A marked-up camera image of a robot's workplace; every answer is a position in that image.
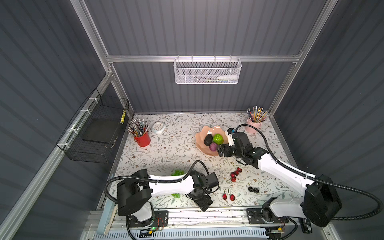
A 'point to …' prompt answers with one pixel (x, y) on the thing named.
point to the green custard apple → (218, 138)
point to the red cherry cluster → (233, 174)
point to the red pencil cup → (144, 140)
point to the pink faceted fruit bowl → (199, 138)
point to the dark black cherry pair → (251, 189)
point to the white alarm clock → (158, 127)
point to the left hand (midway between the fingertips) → (203, 204)
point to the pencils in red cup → (137, 127)
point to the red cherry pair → (232, 197)
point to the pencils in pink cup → (257, 114)
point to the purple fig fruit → (212, 146)
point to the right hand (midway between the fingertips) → (224, 147)
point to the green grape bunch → (175, 173)
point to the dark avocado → (208, 139)
